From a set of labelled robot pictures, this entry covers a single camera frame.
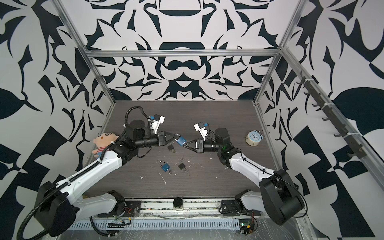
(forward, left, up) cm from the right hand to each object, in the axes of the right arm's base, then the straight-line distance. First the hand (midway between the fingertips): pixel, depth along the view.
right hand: (185, 147), depth 72 cm
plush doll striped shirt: (+12, +50, -12) cm, 52 cm away
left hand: (+5, +4, +5) cm, 8 cm away
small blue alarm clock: (+16, -42, -19) cm, 48 cm away
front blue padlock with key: (-1, +13, -21) cm, 24 cm away
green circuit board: (-29, -28, -23) cm, 47 cm away
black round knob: (-21, +3, -12) cm, 24 cm away
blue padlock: (+3, +2, +1) cm, 4 cm away
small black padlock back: (+11, +11, -21) cm, 26 cm away
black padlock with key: (-1, +3, -21) cm, 21 cm away
